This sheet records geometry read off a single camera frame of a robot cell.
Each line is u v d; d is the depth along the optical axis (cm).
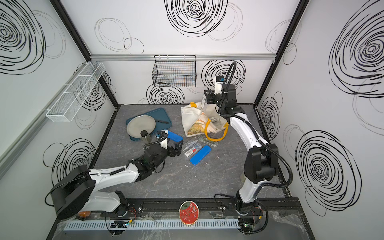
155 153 61
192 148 94
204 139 98
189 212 69
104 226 69
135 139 98
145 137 92
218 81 70
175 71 124
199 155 92
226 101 64
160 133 70
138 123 108
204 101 83
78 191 42
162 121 109
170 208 75
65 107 72
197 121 94
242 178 82
